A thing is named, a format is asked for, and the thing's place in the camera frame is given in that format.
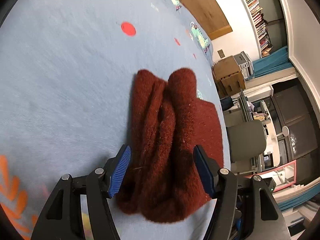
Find dark red knitted sweater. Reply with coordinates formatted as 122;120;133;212
116;68;223;223

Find grey desk chair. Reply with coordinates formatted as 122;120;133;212
227;120;266;173

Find white desk lamp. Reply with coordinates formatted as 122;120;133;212
276;126;290;137

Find wooden nightstand drawers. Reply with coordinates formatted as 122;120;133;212
212;56;246;98

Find grey white printer box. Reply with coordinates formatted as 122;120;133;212
233;51;254;80

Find teal right curtain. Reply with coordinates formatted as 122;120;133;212
253;46;293;77

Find blue patterned bed cover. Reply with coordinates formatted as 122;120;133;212
1;0;223;239

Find row of books on shelf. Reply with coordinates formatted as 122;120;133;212
245;0;273;57

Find wooden headboard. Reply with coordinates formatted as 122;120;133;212
180;0;233;40

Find pink storage frame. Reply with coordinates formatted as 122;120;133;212
258;160;297;192

